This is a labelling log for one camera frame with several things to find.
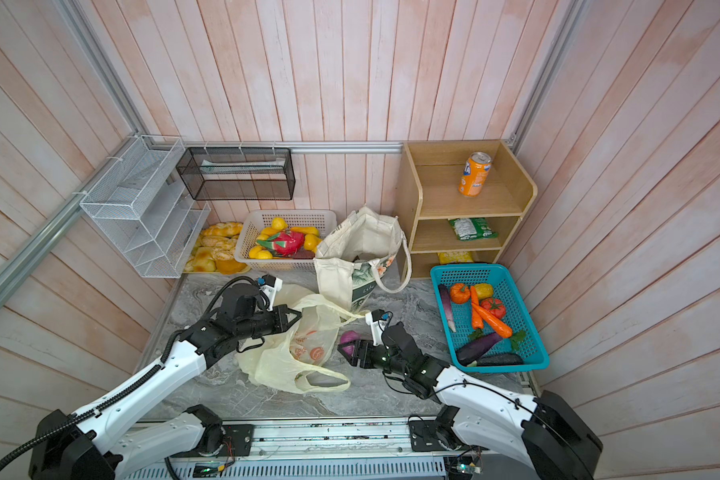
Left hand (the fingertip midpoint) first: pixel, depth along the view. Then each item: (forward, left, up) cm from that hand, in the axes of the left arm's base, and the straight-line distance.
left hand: (301, 321), depth 77 cm
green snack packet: (+31, -52, +4) cm, 61 cm away
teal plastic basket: (-5, -64, -10) cm, 65 cm away
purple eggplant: (-2, -48, -14) cm, 50 cm away
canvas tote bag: (+32, -13, -13) cm, 37 cm away
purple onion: (-2, -13, -4) cm, 13 cm away
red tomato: (+12, -59, -11) cm, 61 cm away
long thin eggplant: (+16, -44, -13) cm, 49 cm away
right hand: (-5, -12, -6) cm, 14 cm away
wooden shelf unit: (+31, -45, +14) cm, 56 cm away
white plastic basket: (+46, +25, -8) cm, 53 cm away
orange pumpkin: (+16, -49, -11) cm, 52 cm away
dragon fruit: (+35, +10, -7) cm, 37 cm away
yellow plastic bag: (-1, 0, -14) cm, 14 cm away
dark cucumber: (-5, -58, -13) cm, 60 cm away
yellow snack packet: (+33, -51, -13) cm, 62 cm away
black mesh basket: (+54, +28, +8) cm, 61 cm away
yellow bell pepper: (+18, -57, -12) cm, 61 cm away
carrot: (+8, -54, -12) cm, 55 cm away
